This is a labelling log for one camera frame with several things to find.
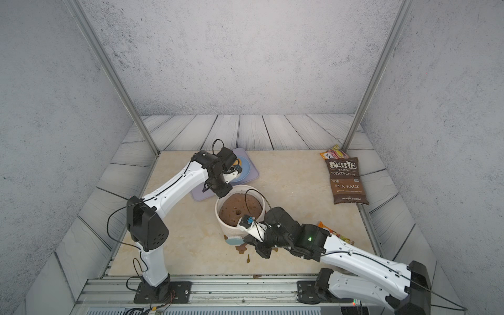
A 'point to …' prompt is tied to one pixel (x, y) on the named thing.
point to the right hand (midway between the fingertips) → (247, 241)
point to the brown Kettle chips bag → (346, 183)
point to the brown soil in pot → (236, 205)
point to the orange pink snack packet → (335, 153)
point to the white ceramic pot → (232, 230)
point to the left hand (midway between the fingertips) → (225, 192)
